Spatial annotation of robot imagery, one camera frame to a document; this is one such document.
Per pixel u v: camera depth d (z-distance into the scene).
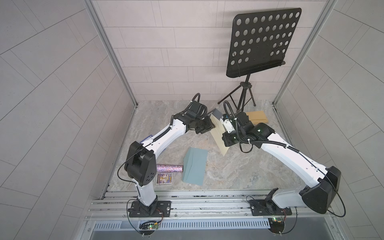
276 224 0.69
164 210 0.71
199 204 0.74
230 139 0.64
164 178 0.79
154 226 0.65
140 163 0.45
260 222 0.68
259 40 0.68
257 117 1.09
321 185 0.38
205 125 0.73
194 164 0.87
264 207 0.65
